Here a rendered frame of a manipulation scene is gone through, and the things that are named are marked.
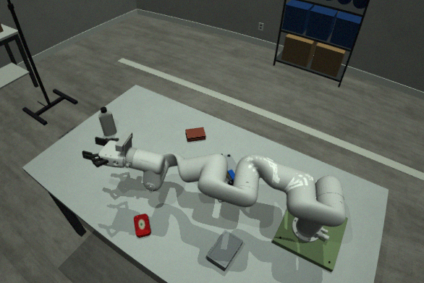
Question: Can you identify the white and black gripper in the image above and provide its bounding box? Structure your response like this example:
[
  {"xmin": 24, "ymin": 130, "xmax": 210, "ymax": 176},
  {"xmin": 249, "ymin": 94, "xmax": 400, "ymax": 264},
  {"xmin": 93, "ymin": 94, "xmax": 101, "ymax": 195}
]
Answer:
[{"xmin": 82, "ymin": 137, "xmax": 125, "ymax": 168}]

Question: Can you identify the brass ball valve with blue handle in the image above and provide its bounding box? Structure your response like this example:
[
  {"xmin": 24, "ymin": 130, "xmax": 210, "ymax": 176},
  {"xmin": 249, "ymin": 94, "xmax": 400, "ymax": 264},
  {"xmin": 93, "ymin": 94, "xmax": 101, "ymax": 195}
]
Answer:
[{"xmin": 225, "ymin": 165, "xmax": 234, "ymax": 186}]

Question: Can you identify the reddish-brown rectangular block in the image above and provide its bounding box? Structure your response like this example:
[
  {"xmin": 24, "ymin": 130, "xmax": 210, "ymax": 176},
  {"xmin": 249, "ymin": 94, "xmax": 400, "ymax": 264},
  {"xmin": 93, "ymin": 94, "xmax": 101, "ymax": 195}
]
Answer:
[{"xmin": 185, "ymin": 127, "xmax": 205, "ymax": 142}]

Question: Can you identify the grey bottle with black cap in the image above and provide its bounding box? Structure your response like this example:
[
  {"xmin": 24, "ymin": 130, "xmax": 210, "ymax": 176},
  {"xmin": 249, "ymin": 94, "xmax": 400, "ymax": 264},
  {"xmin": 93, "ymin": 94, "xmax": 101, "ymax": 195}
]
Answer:
[{"xmin": 98, "ymin": 107, "xmax": 116, "ymax": 136}]

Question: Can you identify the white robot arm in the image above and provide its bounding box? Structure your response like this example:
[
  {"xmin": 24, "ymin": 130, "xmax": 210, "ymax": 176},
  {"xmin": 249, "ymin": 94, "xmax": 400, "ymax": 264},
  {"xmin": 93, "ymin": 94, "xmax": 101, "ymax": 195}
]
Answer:
[{"xmin": 115, "ymin": 131, "xmax": 346, "ymax": 242}]

